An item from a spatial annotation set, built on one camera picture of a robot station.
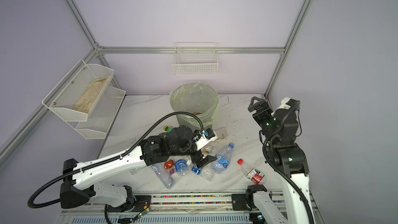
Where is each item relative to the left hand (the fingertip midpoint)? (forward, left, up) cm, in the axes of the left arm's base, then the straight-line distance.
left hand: (210, 148), depth 64 cm
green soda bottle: (+26, +26, -26) cm, 45 cm away
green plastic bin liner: (+35, +6, -6) cm, 36 cm away
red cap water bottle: (-4, -23, -21) cm, 32 cm away
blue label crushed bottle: (-2, +1, -25) cm, 25 cm away
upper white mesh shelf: (+25, +68, +4) cm, 73 cm away
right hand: (+13, -18, +15) cm, 27 cm away
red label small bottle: (+1, +21, -22) cm, 31 cm away
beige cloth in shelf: (+24, +62, +3) cm, 67 cm away
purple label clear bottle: (-4, +23, -23) cm, 33 cm away
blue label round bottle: (0, +14, -21) cm, 25 cm away
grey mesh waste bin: (+15, +14, -3) cm, 21 cm away
